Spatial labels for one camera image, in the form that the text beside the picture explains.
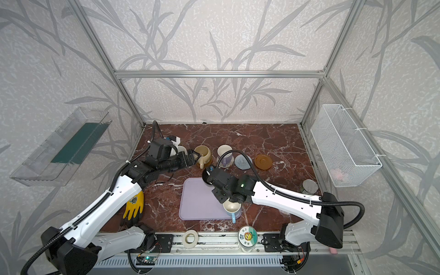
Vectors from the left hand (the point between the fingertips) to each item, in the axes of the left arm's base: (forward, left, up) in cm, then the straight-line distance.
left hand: (194, 158), depth 74 cm
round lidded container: (-28, -23, -15) cm, 39 cm away
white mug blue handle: (-14, -18, -22) cm, 32 cm away
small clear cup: (-5, -56, -17) cm, 59 cm away
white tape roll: (-30, +1, -23) cm, 38 cm away
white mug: (+16, -11, -17) cm, 26 cm away
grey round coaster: (+12, -23, -23) cm, 34 cm away
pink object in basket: (-7, -62, -2) cm, 63 cm away
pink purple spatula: (-32, -59, -21) cm, 71 cm away
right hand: (-9, -11, -8) cm, 16 cm away
